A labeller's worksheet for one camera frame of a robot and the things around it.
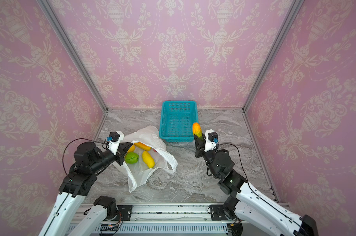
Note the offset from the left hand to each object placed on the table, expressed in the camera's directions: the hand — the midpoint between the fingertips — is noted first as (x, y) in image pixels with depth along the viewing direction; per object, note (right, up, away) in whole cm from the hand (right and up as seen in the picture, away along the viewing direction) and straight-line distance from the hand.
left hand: (131, 144), depth 68 cm
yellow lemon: (+3, -13, +22) cm, 25 cm away
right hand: (+31, +4, +1) cm, 31 cm away
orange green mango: (+30, +6, -2) cm, 31 cm away
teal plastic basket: (+20, +13, +47) cm, 53 cm away
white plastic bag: (-3, -20, +19) cm, 28 cm away
